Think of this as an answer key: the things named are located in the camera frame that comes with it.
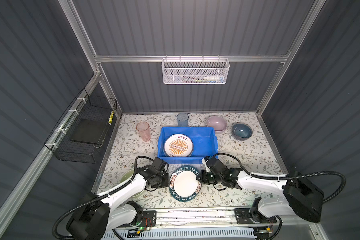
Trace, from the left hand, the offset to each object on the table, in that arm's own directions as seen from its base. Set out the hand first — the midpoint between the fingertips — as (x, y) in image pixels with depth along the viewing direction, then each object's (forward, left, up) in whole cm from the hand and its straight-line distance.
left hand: (169, 182), depth 84 cm
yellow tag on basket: (+27, +31, +24) cm, 48 cm away
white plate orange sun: (+24, -7, +1) cm, 25 cm away
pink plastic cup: (+33, +16, +10) cm, 38 cm away
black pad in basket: (+20, +39, +25) cm, 51 cm away
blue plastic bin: (+29, -25, -1) cm, 38 cm away
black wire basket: (+32, +43, +31) cm, 62 cm away
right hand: (0, -15, +3) cm, 16 cm away
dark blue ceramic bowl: (+33, -52, +2) cm, 61 cm away
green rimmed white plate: (-3, -8, +2) cm, 9 cm away
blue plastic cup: (+38, -10, +12) cm, 41 cm away
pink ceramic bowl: (+42, -37, +2) cm, 56 cm away
